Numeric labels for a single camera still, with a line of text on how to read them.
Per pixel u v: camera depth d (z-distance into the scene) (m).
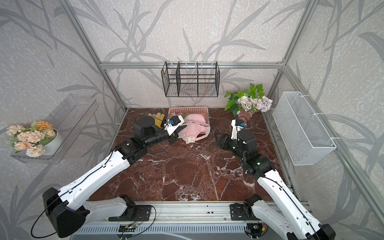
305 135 0.60
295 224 0.39
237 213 0.72
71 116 0.75
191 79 1.05
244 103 0.84
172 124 0.55
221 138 0.63
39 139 0.51
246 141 0.50
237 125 0.62
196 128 0.89
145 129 0.51
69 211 0.39
